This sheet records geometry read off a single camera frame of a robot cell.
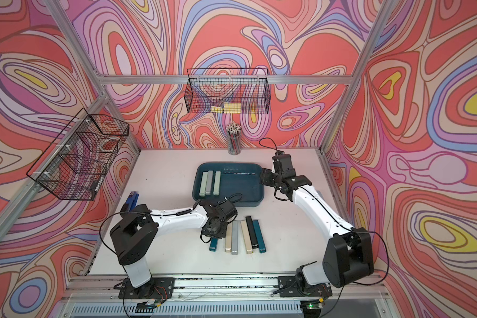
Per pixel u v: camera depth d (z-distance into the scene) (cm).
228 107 82
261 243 82
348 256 42
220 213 69
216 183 101
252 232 86
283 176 63
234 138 108
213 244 82
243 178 106
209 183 101
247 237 84
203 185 99
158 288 72
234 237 84
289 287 71
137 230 52
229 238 83
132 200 95
